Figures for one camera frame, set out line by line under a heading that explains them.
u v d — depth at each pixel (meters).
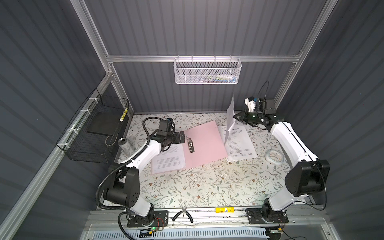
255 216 0.73
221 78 0.92
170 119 0.81
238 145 1.01
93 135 0.73
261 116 0.63
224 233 0.77
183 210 0.76
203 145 0.99
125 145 0.87
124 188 0.44
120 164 0.46
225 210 0.75
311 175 0.44
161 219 0.72
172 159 0.95
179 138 0.81
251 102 0.75
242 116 0.72
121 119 0.80
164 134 0.69
